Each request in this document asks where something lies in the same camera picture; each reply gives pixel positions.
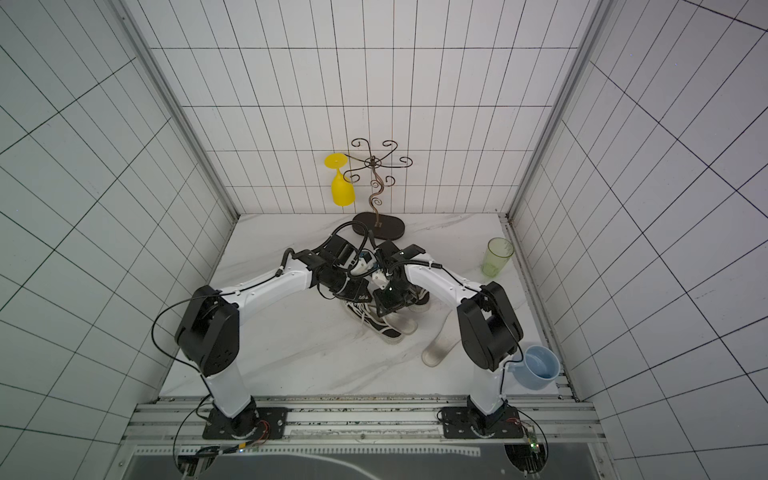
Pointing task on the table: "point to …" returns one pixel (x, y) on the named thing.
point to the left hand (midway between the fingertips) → (365, 304)
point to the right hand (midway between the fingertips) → (383, 304)
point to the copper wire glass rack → (380, 225)
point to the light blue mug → (538, 369)
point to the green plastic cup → (498, 252)
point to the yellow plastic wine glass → (342, 187)
